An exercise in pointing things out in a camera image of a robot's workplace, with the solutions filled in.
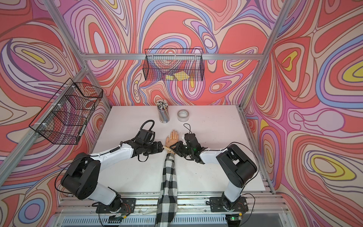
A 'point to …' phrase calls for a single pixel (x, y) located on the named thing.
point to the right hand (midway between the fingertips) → (171, 151)
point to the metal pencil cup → (162, 106)
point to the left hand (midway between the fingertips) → (161, 149)
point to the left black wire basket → (63, 120)
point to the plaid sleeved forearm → (167, 210)
